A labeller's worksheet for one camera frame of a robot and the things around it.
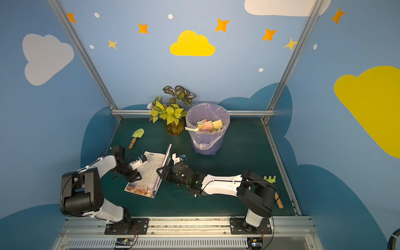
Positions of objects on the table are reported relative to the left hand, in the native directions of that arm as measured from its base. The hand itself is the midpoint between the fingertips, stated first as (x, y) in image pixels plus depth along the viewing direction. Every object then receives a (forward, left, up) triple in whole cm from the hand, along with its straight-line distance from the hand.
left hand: (135, 173), depth 92 cm
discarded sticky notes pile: (+27, -44, +14) cm, 53 cm away
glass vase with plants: (+28, -22, +24) cm, 43 cm away
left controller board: (-34, -5, -2) cm, 34 cm away
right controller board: (-33, -66, -2) cm, 74 cm away
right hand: (-5, -19, +16) cm, 25 cm away
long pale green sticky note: (+12, -34, +27) cm, 45 cm away
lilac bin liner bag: (+10, -41, +21) cm, 47 cm away
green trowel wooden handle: (+30, +7, 0) cm, 31 cm away
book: (-8, -10, +1) cm, 13 cm away
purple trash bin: (+15, -49, +5) cm, 51 cm away
